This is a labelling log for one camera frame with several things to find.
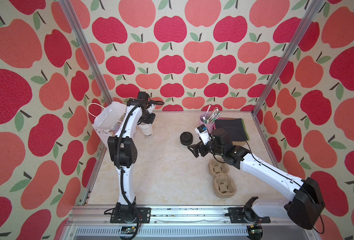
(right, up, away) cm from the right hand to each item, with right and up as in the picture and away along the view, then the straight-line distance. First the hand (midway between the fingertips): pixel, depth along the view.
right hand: (197, 141), depth 79 cm
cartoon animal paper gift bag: (-54, +12, +11) cm, 56 cm away
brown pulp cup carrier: (+15, -25, +1) cm, 29 cm away
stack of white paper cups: (-31, +6, +17) cm, 35 cm away
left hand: (-27, +11, +16) cm, 33 cm away
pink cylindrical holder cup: (+11, +8, +17) cm, 21 cm away
